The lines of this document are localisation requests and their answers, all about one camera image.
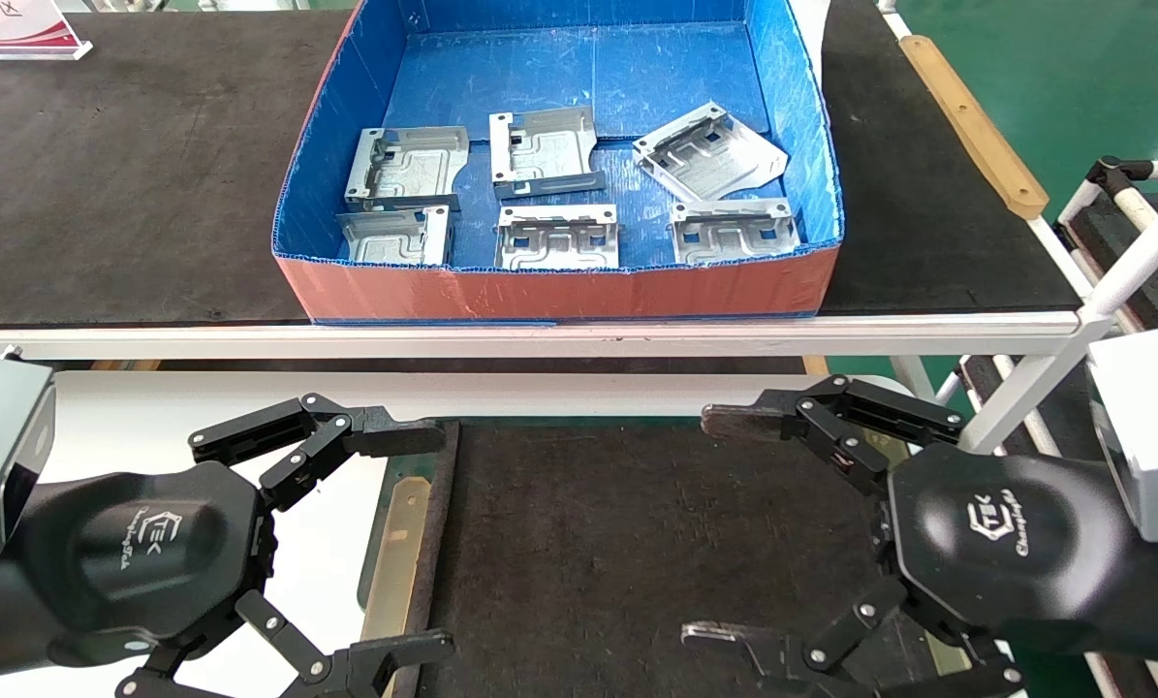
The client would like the large black table mat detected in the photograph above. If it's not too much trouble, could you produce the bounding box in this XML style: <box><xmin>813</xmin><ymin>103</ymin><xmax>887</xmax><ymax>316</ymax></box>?
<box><xmin>0</xmin><ymin>0</ymin><xmax>1085</xmax><ymax>329</ymax></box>

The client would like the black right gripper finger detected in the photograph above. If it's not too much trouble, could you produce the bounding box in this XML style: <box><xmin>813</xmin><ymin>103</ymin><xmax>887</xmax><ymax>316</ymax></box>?
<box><xmin>680</xmin><ymin>572</ymin><xmax>1025</xmax><ymax>698</ymax></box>
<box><xmin>703</xmin><ymin>373</ymin><xmax>967</xmax><ymax>495</ymax></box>

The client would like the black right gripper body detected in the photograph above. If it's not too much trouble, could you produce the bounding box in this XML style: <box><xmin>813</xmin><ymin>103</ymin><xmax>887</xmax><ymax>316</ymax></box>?
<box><xmin>887</xmin><ymin>444</ymin><xmax>1158</xmax><ymax>652</ymax></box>

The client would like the long tan edge strip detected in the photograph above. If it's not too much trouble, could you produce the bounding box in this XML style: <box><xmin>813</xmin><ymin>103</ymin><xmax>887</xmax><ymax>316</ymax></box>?
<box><xmin>900</xmin><ymin>35</ymin><xmax>1051</xmax><ymax>221</ymax></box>

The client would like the black work mat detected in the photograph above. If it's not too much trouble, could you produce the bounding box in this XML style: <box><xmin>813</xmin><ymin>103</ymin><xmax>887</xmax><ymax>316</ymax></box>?
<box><xmin>414</xmin><ymin>419</ymin><xmax>986</xmax><ymax>698</ymax></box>

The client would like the blue and orange corrugated box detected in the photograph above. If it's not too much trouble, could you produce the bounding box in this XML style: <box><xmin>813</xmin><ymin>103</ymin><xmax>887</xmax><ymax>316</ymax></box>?
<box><xmin>270</xmin><ymin>0</ymin><xmax>843</xmax><ymax>324</ymax></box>

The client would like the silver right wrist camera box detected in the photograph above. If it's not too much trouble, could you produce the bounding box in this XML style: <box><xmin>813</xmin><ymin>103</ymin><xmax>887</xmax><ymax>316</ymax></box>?
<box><xmin>1085</xmin><ymin>325</ymin><xmax>1158</xmax><ymax>544</ymax></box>

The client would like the stamped metal bracket plate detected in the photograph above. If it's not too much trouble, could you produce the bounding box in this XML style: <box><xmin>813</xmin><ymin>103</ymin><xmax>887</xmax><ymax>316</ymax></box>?
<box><xmin>488</xmin><ymin>105</ymin><xmax>607</xmax><ymax>201</ymax></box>
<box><xmin>344</xmin><ymin>124</ymin><xmax>471</xmax><ymax>212</ymax></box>
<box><xmin>336</xmin><ymin>206</ymin><xmax>451</xmax><ymax>268</ymax></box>
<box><xmin>669</xmin><ymin>198</ymin><xmax>800</xmax><ymax>267</ymax></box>
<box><xmin>632</xmin><ymin>100</ymin><xmax>791</xmax><ymax>203</ymax></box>
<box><xmin>494</xmin><ymin>204</ymin><xmax>620</xmax><ymax>272</ymax></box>

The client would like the short tan edge strip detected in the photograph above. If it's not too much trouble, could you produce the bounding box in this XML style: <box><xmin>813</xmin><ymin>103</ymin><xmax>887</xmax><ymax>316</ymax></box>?
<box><xmin>359</xmin><ymin>475</ymin><xmax>436</xmax><ymax>643</ymax></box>

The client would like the black rack mat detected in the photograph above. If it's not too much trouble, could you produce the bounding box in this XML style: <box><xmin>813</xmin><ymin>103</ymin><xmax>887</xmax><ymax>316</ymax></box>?
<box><xmin>1053</xmin><ymin>189</ymin><xmax>1158</xmax><ymax>335</ymax></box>

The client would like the red and white sign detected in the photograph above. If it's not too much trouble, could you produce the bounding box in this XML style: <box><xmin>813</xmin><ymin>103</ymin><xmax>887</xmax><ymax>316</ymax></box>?
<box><xmin>0</xmin><ymin>0</ymin><xmax>93</xmax><ymax>61</ymax></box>

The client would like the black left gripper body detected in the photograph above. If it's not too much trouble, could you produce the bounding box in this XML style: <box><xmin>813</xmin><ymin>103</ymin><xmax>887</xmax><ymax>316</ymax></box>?
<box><xmin>12</xmin><ymin>461</ymin><xmax>277</xmax><ymax>666</ymax></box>

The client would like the white pipe rack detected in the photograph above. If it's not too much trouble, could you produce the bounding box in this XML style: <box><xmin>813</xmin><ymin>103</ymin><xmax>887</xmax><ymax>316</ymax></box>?
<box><xmin>927</xmin><ymin>155</ymin><xmax>1158</xmax><ymax>698</ymax></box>

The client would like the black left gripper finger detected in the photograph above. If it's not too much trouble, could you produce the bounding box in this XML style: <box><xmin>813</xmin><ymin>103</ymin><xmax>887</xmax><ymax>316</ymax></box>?
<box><xmin>189</xmin><ymin>393</ymin><xmax>447</xmax><ymax>515</ymax></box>
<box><xmin>113</xmin><ymin>589</ymin><xmax>456</xmax><ymax>698</ymax></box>

